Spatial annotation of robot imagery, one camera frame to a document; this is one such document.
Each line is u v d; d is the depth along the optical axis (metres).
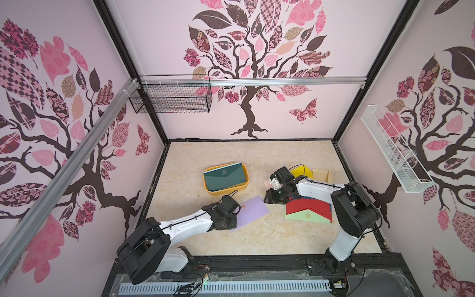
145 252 0.42
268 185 0.97
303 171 1.06
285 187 0.75
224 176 0.97
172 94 0.95
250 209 0.91
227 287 0.70
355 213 0.48
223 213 0.67
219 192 0.91
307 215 0.87
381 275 0.72
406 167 0.74
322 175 1.03
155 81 0.90
